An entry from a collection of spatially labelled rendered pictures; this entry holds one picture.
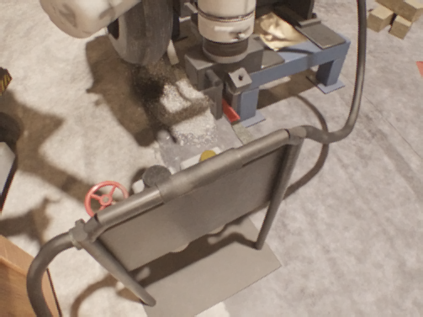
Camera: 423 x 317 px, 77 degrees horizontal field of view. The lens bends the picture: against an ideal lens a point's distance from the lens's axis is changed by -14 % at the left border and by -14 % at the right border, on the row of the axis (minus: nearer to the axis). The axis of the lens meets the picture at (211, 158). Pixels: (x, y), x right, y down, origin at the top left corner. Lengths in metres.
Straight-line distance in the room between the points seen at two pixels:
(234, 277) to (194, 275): 0.12
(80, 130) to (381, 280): 1.25
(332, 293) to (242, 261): 0.29
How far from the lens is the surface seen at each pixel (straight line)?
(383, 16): 2.14
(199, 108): 1.29
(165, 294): 0.93
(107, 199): 0.49
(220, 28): 0.46
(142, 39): 0.85
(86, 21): 0.37
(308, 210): 1.06
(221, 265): 0.94
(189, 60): 0.51
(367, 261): 1.06
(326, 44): 1.30
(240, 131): 0.58
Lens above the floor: 0.91
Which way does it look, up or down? 54 degrees down
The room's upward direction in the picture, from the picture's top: 1 degrees counter-clockwise
